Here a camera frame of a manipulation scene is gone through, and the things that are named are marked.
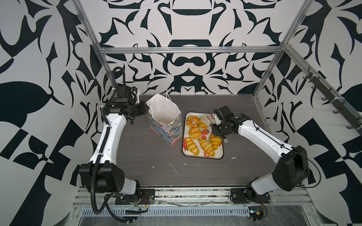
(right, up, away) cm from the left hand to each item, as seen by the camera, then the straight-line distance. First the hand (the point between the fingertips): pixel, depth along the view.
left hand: (145, 106), depth 79 cm
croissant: (+41, -22, +10) cm, 48 cm away
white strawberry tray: (+31, -22, +14) cm, 41 cm away
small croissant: (+34, -12, +13) cm, 38 cm away
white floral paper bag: (+8, -8, +20) cm, 23 cm away
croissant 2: (+26, -25, +10) cm, 37 cm away
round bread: (+28, -17, +15) cm, 36 cm away
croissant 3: (+36, -25, +8) cm, 44 cm away
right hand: (+39, -14, +6) cm, 42 cm away
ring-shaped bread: (+28, -11, +25) cm, 39 cm away
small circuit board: (+57, -54, -8) cm, 79 cm away
